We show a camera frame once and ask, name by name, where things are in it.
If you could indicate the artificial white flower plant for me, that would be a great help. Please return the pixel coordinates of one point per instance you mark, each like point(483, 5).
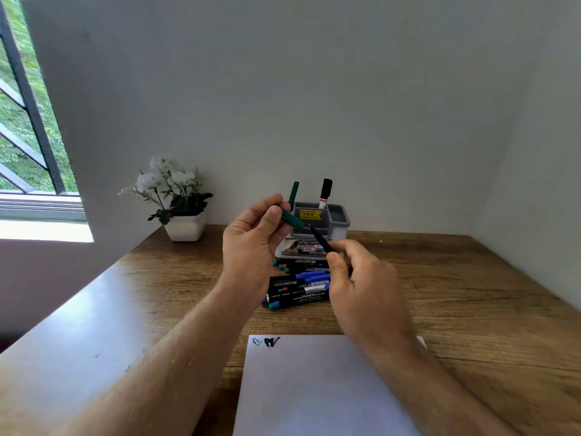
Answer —
point(177, 186)

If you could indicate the person's right hand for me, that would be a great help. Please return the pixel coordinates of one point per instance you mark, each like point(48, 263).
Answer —
point(372, 299)

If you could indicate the pile of assorted markers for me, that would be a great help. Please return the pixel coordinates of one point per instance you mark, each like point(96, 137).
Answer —
point(295, 295)

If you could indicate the white square flower pot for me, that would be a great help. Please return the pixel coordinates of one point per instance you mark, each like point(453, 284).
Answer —
point(185, 229)

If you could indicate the person's left hand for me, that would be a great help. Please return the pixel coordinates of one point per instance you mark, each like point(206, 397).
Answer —
point(247, 254)

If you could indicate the window with dark bars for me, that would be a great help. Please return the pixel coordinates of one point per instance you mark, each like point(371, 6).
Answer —
point(41, 206)

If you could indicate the person's right forearm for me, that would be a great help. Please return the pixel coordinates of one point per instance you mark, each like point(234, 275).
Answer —
point(431, 395)

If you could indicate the green capped black marker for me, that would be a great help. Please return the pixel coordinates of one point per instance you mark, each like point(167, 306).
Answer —
point(294, 192)
point(323, 242)

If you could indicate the grey white desk organizer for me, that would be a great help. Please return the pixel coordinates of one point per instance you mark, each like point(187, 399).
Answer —
point(338, 217)

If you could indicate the white barrel black cap marker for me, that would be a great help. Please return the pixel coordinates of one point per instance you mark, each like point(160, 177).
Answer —
point(326, 188)

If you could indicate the white paper sheet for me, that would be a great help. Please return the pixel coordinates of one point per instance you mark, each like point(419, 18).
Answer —
point(308, 390)

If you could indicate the person's left forearm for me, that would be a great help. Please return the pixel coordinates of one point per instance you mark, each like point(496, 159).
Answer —
point(172, 367)

